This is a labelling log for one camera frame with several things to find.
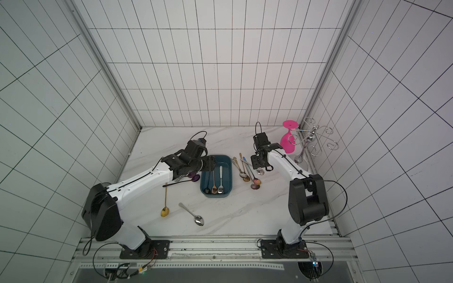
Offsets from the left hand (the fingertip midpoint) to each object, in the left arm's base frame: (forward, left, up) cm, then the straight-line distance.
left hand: (210, 165), depth 83 cm
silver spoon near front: (-21, +5, -15) cm, 26 cm away
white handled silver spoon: (-5, -5, -14) cm, 16 cm away
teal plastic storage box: (+11, -7, -13) cm, 18 cm away
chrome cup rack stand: (+9, -47, +15) cm, 50 cm away
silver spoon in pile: (+3, -17, -14) cm, 22 cm away
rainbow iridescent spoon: (-1, -24, -13) cm, 27 cm away
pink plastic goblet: (+13, -40, +4) cm, 42 cm away
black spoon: (-7, +2, -14) cm, 15 cm away
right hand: (+7, -23, -6) cm, 25 cm away
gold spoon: (-17, +22, -14) cm, 31 cm away
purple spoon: (0, +10, -13) cm, 16 cm away
